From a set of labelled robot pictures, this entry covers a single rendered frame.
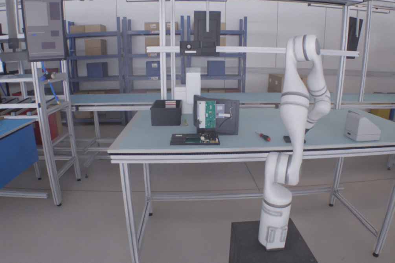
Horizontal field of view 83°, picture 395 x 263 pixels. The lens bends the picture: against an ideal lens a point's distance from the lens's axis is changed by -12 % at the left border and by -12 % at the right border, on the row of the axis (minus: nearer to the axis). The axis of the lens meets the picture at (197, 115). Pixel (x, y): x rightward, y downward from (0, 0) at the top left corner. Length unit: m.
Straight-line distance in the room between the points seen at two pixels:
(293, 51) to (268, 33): 4.88
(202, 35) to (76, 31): 3.01
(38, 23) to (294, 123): 1.88
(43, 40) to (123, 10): 3.70
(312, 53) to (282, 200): 0.48
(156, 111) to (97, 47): 3.79
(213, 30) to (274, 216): 2.69
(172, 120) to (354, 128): 1.11
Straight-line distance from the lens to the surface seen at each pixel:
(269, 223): 0.86
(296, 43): 0.91
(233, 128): 1.49
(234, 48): 2.03
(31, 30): 2.17
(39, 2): 2.15
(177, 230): 2.31
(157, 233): 2.30
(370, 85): 7.14
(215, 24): 3.24
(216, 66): 5.07
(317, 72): 0.98
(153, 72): 5.05
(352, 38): 3.90
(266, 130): 1.62
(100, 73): 5.33
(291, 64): 0.89
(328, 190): 2.79
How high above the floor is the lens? 1.48
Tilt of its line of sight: 14 degrees down
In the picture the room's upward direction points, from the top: straight up
